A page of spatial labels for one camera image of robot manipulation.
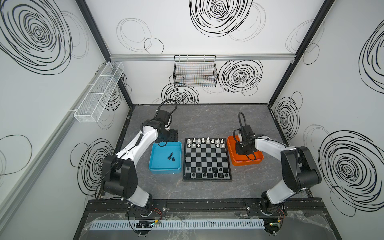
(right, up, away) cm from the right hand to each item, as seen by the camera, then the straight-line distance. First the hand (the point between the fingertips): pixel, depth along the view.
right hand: (237, 150), depth 93 cm
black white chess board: (-20, -4, -4) cm, 21 cm away
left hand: (-40, +9, -7) cm, 42 cm away
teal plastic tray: (-44, -5, -2) cm, 44 cm away
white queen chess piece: (-18, +6, +2) cm, 19 cm away
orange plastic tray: (-1, -3, -10) cm, 11 cm away
